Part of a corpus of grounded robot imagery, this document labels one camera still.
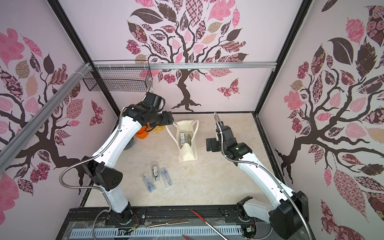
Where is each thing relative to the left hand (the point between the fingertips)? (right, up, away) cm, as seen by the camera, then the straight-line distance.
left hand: (166, 123), depth 79 cm
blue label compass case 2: (-1, -32, +6) cm, 32 cm away
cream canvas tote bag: (+10, -19, +13) cm, 25 cm away
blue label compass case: (-10, -36, +4) cm, 38 cm away
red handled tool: (+21, -48, -9) cm, 53 cm away
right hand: (+27, -9, +1) cm, 28 cm away
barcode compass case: (+7, -10, +16) cm, 20 cm away
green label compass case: (+11, -10, +16) cm, 22 cm away
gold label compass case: (-9, -29, +8) cm, 31 cm away
